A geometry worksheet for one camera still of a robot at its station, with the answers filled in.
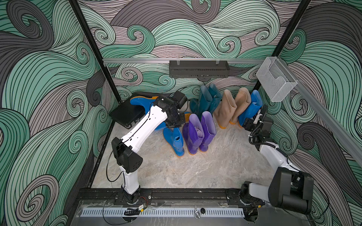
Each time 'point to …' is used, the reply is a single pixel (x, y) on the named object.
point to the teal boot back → (203, 103)
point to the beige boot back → (223, 113)
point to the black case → (127, 114)
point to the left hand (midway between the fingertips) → (182, 124)
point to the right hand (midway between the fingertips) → (251, 119)
